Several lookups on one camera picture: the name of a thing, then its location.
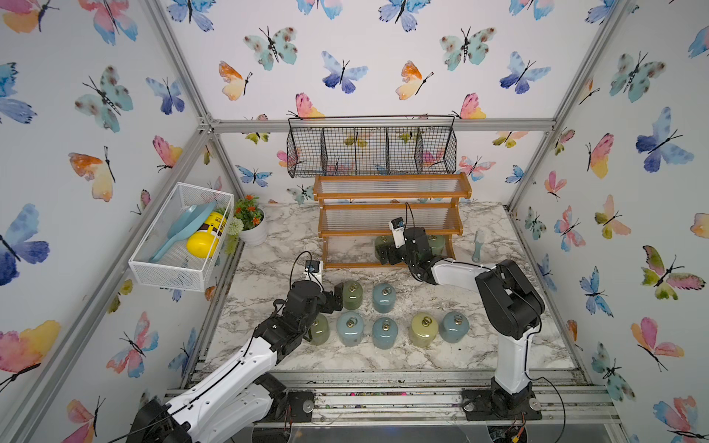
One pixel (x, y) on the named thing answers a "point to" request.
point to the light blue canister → (350, 328)
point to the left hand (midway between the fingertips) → (331, 281)
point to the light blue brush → (479, 240)
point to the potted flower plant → (249, 224)
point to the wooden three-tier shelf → (354, 210)
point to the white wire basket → (181, 248)
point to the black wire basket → (374, 145)
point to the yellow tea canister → (424, 329)
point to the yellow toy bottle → (203, 244)
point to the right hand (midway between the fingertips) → (390, 239)
